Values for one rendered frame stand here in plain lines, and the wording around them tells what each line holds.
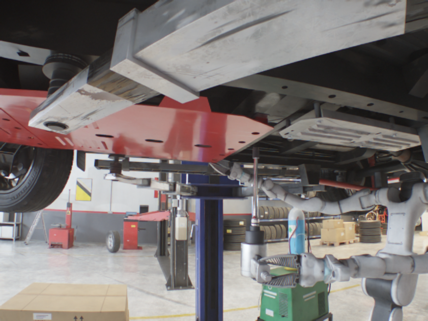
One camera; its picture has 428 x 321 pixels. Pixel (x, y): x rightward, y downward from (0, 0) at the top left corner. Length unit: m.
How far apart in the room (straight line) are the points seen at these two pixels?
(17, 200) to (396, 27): 1.82
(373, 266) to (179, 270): 3.87
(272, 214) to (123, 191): 5.83
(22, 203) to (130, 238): 7.15
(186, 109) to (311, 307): 2.22
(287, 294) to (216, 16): 2.28
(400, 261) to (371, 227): 9.29
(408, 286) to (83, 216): 9.83
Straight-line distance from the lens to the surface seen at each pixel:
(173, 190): 1.98
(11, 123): 1.17
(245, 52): 0.26
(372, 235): 10.31
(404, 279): 1.29
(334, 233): 9.47
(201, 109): 0.75
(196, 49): 0.26
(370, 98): 0.82
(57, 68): 0.61
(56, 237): 8.92
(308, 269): 0.81
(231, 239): 8.65
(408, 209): 1.39
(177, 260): 4.47
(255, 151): 0.91
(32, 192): 1.74
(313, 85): 0.69
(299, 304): 2.46
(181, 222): 4.21
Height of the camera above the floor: 1.32
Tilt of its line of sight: 11 degrees up
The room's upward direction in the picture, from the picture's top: straight up
